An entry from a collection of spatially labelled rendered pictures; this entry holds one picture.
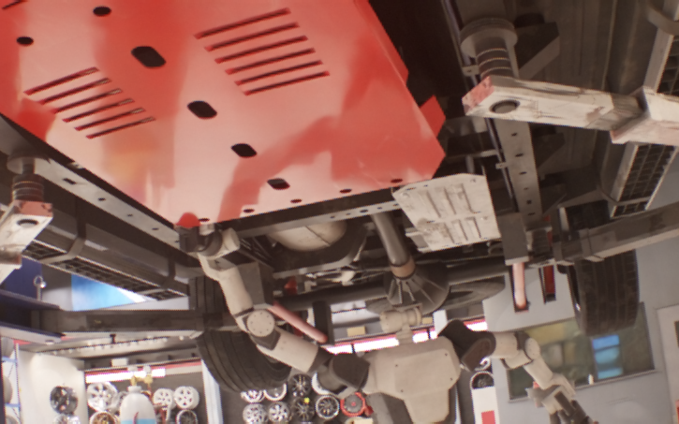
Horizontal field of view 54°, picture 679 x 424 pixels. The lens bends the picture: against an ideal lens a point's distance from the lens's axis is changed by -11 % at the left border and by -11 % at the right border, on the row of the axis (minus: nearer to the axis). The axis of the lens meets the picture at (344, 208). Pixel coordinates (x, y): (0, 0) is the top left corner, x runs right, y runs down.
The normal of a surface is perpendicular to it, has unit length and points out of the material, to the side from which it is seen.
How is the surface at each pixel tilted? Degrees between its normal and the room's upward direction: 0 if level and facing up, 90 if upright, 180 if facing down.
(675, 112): 90
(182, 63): 177
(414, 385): 92
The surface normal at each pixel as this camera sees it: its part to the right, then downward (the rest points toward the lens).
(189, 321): 0.39, -0.32
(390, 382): -0.47, -0.20
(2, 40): 0.11, 0.94
